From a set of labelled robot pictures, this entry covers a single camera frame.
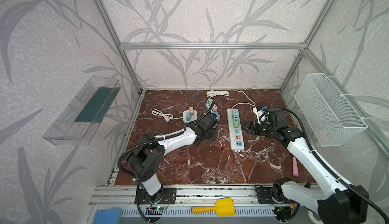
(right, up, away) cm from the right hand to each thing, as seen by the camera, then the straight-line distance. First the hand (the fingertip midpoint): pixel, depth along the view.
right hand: (245, 122), depth 80 cm
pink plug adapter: (-31, +4, +20) cm, 37 cm away
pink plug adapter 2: (-15, +7, +22) cm, 27 cm away
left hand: (-15, -6, +9) cm, 18 cm away
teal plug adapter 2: (-2, +4, +19) cm, 20 cm away
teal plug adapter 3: (-2, -3, +13) cm, 14 cm away
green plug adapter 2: (-18, +11, +25) cm, 33 cm away
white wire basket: (+33, +3, -17) cm, 37 cm away
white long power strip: (-3, -11, +11) cm, 16 cm away
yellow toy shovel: (-13, -39, -9) cm, 42 cm away
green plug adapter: (-2, +1, +16) cm, 16 cm away
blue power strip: (-19, +7, +29) cm, 35 cm away
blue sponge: (-64, -41, -13) cm, 77 cm away
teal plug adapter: (-33, +2, +17) cm, 37 cm away
